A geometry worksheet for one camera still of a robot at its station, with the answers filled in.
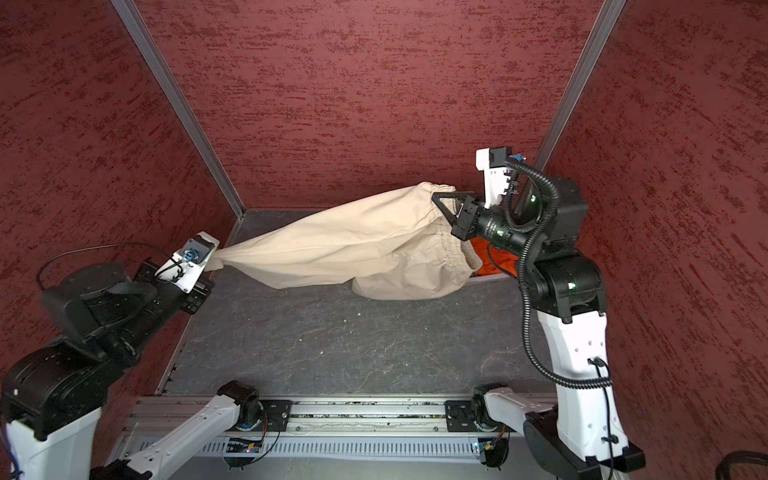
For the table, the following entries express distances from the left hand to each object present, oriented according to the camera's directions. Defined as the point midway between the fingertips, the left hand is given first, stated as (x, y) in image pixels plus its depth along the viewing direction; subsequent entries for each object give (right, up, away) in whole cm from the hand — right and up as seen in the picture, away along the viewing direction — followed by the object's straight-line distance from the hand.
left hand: (202, 258), depth 54 cm
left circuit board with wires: (-3, -48, +19) cm, 52 cm away
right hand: (+43, +10, -2) cm, 44 cm away
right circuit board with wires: (+61, -48, +16) cm, 79 cm away
